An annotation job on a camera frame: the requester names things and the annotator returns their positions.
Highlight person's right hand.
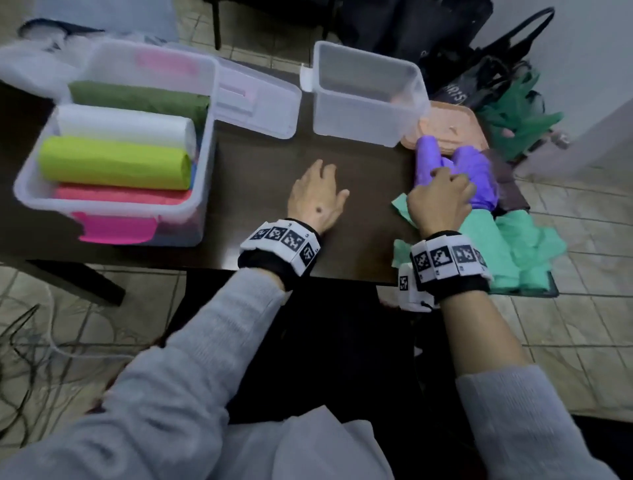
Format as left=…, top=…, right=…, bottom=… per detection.
left=406, top=167, right=478, bottom=238

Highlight person's left hand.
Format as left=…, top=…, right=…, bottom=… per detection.
left=286, top=159, right=351, bottom=236

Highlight small clear plastic bin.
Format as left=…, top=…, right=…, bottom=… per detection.
left=300, top=40, right=432, bottom=148

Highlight clear lid pink handle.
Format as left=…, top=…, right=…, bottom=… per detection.
left=167, top=42, right=303, bottom=141

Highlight red plastic bag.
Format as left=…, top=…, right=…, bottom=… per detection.
left=54, top=183, right=194, bottom=206

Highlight olive green bag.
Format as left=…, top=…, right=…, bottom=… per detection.
left=68, top=80, right=212, bottom=133

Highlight yellow-green bag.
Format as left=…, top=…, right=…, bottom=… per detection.
left=38, top=136, right=194, bottom=192

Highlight white bag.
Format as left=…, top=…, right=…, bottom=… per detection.
left=55, top=104, right=198, bottom=160

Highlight large clear storage bin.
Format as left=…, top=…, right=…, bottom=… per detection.
left=13, top=38, right=220, bottom=247

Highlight translucent zipper bag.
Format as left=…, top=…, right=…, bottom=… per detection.
left=0, top=29, right=169, bottom=104

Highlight person's left forearm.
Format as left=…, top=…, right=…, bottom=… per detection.
left=0, top=266, right=293, bottom=480

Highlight person's right forearm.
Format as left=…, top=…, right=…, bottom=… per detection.
left=438, top=291, right=619, bottom=480

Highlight person's black trousers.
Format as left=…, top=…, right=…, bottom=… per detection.
left=163, top=269, right=491, bottom=480

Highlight black right wristband with markers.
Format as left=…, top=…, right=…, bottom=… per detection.
left=409, top=231, right=494, bottom=303

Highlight black wristband with markers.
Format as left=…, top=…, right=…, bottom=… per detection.
left=409, top=231, right=494, bottom=303
left=237, top=218, right=322, bottom=291

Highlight black left wristband with markers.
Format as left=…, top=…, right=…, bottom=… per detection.
left=237, top=218, right=322, bottom=291

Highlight green plastic bag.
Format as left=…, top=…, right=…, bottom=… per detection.
left=477, top=69, right=564, bottom=162

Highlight dark patterned bag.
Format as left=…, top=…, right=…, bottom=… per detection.
left=430, top=7, right=557, bottom=111

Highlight black chair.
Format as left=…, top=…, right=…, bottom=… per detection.
left=205, top=0, right=343, bottom=50

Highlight blue-grey floor mat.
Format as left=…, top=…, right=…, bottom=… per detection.
left=32, top=0, right=180, bottom=43

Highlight thick white floor cable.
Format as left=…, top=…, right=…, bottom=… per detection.
left=45, top=282, right=137, bottom=361

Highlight tangled dark floor cables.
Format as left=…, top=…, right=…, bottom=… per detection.
left=0, top=276, right=149, bottom=446

